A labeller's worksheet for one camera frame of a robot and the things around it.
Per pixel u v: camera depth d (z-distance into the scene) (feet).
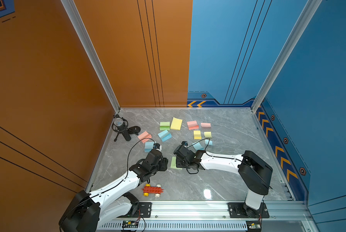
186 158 2.19
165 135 3.32
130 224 2.33
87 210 1.32
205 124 3.60
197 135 3.38
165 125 3.60
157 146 2.52
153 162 2.15
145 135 3.36
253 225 2.33
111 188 1.57
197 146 3.19
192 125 3.60
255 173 1.52
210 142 3.27
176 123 3.57
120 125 2.73
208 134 3.43
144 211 2.41
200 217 2.38
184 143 2.65
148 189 2.58
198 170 2.38
